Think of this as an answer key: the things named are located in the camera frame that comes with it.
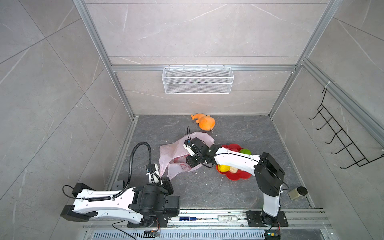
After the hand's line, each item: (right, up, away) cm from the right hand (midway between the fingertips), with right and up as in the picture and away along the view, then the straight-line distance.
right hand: (188, 159), depth 87 cm
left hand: (-7, -5, -19) cm, 21 cm away
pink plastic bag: (-7, +5, -12) cm, 15 cm away
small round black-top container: (-35, -11, -12) cm, 38 cm away
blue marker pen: (0, -27, -14) cm, 30 cm away
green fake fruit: (+35, +5, +2) cm, 35 cm away
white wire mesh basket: (+6, +52, +14) cm, 54 cm away
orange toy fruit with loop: (+12, +23, +18) cm, 31 cm away
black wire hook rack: (+71, +7, -28) cm, 76 cm away
